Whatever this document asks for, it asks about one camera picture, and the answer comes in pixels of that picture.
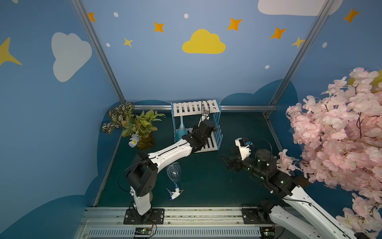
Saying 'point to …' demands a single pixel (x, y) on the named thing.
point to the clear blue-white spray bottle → (174, 173)
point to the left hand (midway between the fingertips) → (203, 121)
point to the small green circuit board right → (267, 232)
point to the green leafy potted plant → (138, 127)
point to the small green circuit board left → (143, 231)
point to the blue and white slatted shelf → (193, 112)
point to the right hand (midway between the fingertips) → (229, 150)
